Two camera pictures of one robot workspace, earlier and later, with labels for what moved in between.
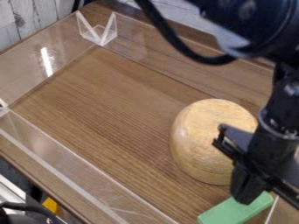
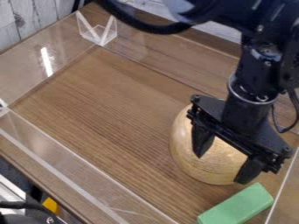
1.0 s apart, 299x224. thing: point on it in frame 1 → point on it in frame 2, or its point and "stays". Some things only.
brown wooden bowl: [194, 130] stays
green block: [230, 212] stays
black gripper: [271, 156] → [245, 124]
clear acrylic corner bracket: [98, 33] stays
